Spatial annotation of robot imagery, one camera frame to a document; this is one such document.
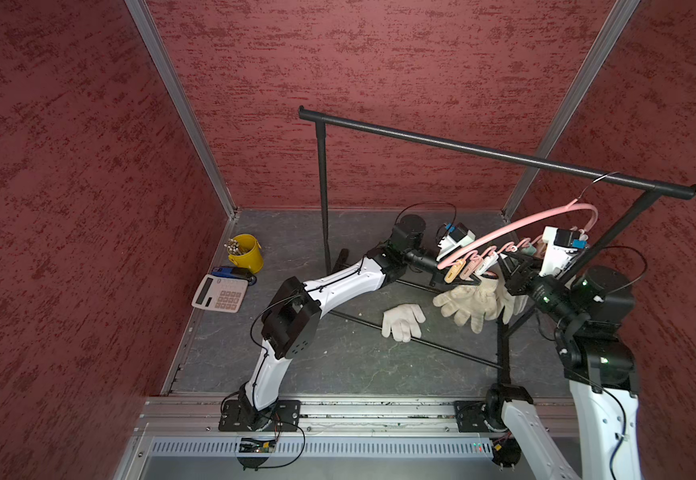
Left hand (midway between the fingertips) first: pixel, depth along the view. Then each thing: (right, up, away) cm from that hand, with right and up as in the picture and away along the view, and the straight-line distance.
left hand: (475, 285), depth 65 cm
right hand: (+2, +7, -3) cm, 8 cm away
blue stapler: (-67, -1, +32) cm, 74 cm away
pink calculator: (-71, -8, +29) cm, 78 cm away
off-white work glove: (0, -5, +5) cm, 7 cm away
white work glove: (+11, -5, +4) cm, 13 cm away
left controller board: (-53, -41, +7) cm, 68 cm away
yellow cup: (-63, +6, +29) cm, 70 cm away
